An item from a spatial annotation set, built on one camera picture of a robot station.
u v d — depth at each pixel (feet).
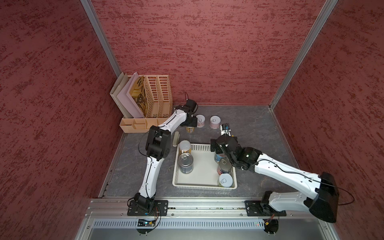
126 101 2.96
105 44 2.74
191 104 2.74
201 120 3.40
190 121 2.95
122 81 3.08
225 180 2.55
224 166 2.58
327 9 2.37
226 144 1.78
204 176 2.85
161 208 2.43
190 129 3.38
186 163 2.54
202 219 2.38
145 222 2.36
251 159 1.70
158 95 3.79
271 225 2.31
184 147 2.67
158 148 1.97
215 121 3.40
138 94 3.25
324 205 1.27
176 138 3.22
